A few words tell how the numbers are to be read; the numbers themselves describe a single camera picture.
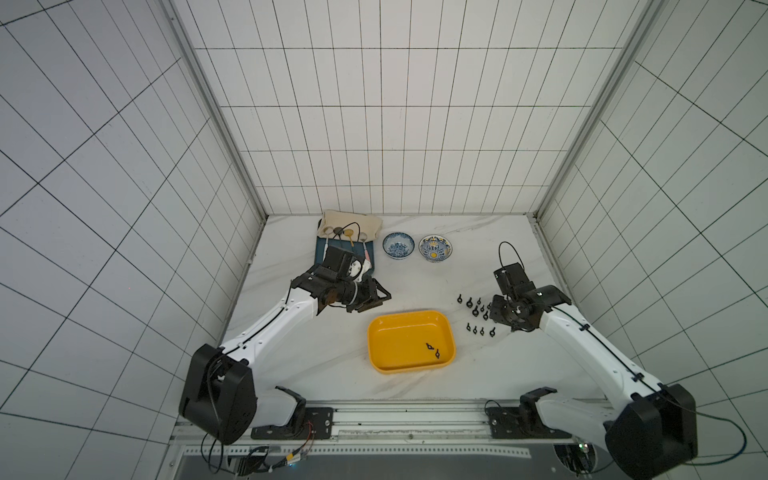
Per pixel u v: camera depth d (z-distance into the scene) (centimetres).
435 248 107
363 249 107
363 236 112
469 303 95
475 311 92
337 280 63
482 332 88
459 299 95
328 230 113
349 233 114
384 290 76
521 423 72
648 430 38
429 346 85
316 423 73
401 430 73
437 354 84
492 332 88
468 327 90
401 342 87
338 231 114
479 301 95
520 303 58
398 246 108
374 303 72
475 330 89
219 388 41
